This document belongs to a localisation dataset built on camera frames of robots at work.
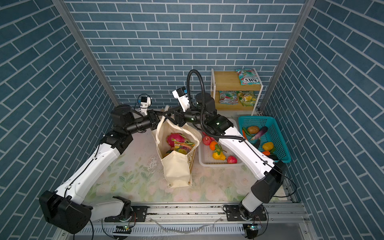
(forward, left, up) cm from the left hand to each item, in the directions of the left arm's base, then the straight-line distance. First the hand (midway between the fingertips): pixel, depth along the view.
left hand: (171, 115), depth 65 cm
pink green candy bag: (+36, -35, -20) cm, 54 cm away
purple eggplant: (+17, -58, -35) cm, 70 cm away
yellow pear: (-3, -27, -33) cm, 43 cm away
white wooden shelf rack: (+35, -33, -6) cm, 48 cm away
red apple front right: (-6, -32, -32) cm, 46 cm away
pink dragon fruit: (+6, +1, -25) cm, 26 cm away
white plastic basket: (-3, -18, -36) cm, 41 cm away
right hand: (0, +2, +3) cm, 4 cm away
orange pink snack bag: (-1, -4, -25) cm, 26 cm away
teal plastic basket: (+11, -64, -32) cm, 72 cm away
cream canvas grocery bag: (-15, -2, -19) cm, 24 cm away
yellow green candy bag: (+34, -48, -18) cm, 61 cm away
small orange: (+5, -22, -33) cm, 40 cm away
